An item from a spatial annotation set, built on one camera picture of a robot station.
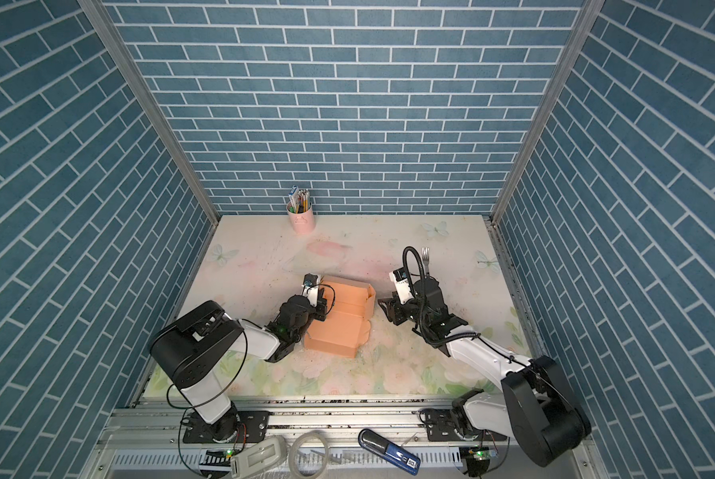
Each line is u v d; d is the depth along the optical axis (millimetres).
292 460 685
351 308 940
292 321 709
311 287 788
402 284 760
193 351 479
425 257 1081
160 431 755
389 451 670
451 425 736
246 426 732
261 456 689
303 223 1122
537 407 419
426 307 665
